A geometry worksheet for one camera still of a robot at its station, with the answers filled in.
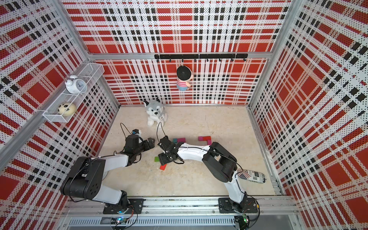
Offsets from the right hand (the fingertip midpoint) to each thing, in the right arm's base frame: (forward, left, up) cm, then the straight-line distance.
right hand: (167, 158), depth 89 cm
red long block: (-5, +2, -3) cm, 6 cm away
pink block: (+13, -28, -3) cm, 30 cm away
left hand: (+12, +12, +1) cm, 16 cm away
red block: (+15, -26, -1) cm, 30 cm away
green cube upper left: (0, +7, -2) cm, 7 cm away
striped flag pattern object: (-11, -50, 0) cm, 51 cm away
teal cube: (+14, -4, -2) cm, 15 cm away
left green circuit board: (-32, +20, 0) cm, 38 cm away
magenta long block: (+15, -8, -4) cm, 18 cm away
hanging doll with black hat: (+44, -11, +31) cm, 55 cm away
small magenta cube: (+16, -22, -3) cm, 27 cm away
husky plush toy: (+27, +9, +13) cm, 31 cm away
